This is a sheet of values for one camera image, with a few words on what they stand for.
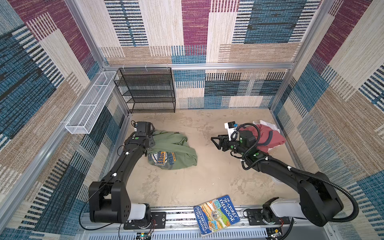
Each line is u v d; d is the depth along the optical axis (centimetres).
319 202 42
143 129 66
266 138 94
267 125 105
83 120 71
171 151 95
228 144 73
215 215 73
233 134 73
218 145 75
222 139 73
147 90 109
